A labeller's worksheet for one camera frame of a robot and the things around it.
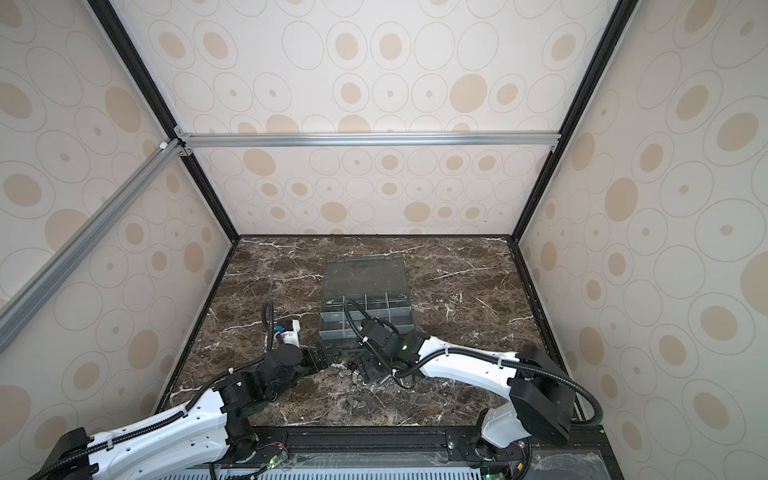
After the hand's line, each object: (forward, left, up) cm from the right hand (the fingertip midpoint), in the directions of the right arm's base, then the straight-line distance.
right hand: (370, 365), depth 81 cm
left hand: (+3, +9, +5) cm, 11 cm away
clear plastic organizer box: (+32, -2, -7) cm, 33 cm away
